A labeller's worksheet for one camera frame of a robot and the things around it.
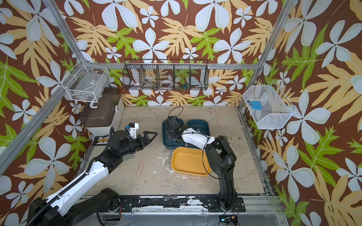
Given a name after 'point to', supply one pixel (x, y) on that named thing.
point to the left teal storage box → (171, 144)
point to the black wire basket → (166, 75)
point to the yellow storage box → (190, 161)
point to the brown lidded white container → (99, 117)
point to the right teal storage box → (201, 125)
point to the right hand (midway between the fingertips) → (170, 132)
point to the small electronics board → (228, 218)
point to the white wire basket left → (87, 83)
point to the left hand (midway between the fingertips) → (155, 135)
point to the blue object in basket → (256, 105)
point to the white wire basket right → (276, 108)
